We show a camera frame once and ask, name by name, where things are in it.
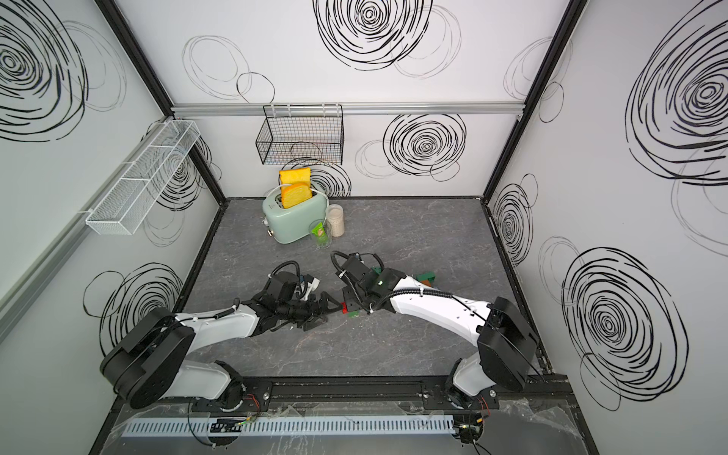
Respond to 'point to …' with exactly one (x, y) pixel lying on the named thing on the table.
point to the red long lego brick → (344, 307)
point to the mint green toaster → (290, 224)
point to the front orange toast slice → (295, 193)
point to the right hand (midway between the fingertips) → (351, 299)
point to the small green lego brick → (354, 314)
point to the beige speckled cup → (335, 214)
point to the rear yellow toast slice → (295, 175)
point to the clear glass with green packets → (321, 232)
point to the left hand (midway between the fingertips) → (335, 315)
